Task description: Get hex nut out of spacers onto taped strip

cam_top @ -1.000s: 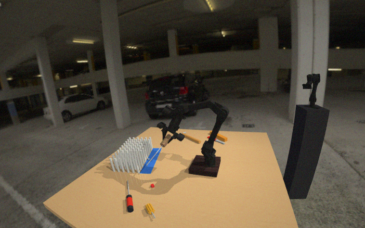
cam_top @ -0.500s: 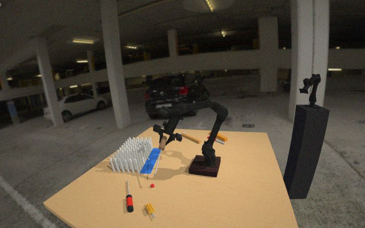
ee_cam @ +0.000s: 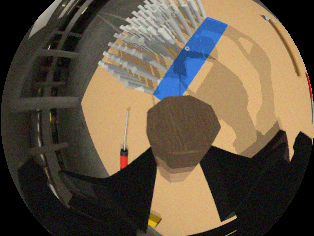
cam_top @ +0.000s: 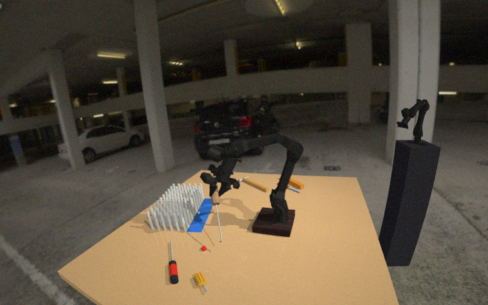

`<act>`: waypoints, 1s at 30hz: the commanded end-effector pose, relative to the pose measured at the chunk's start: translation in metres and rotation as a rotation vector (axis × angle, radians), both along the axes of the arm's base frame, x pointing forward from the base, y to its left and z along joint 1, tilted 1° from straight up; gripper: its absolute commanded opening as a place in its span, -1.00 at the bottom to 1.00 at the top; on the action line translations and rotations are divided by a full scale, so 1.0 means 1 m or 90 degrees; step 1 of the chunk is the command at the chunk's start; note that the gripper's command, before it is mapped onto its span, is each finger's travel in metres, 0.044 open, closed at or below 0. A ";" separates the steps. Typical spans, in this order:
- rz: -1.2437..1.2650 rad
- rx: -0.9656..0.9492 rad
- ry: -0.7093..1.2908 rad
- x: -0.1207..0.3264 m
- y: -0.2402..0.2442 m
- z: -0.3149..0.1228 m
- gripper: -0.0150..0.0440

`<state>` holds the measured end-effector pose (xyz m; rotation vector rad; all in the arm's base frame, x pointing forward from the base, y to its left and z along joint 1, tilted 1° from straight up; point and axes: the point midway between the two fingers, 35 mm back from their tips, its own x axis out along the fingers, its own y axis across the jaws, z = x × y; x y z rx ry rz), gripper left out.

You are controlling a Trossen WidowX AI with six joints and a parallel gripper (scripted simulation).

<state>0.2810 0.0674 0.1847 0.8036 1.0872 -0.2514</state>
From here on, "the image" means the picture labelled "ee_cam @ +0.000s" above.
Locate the blue flat strip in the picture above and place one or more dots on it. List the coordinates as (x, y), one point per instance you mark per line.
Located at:
(185, 67)

